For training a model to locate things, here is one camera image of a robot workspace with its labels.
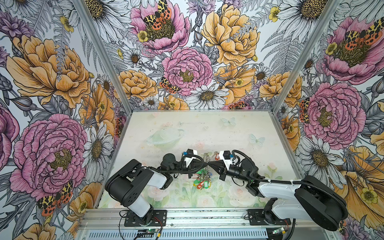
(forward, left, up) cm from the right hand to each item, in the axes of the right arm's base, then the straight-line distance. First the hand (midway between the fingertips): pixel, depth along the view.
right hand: (209, 167), depth 77 cm
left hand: (+1, +1, -1) cm, 2 cm away
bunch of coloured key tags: (-1, +3, -12) cm, 13 cm away
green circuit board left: (-24, +28, -13) cm, 39 cm away
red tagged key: (0, -3, +11) cm, 11 cm away
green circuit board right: (-26, -31, -15) cm, 43 cm away
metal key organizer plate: (-1, 0, -4) cm, 4 cm away
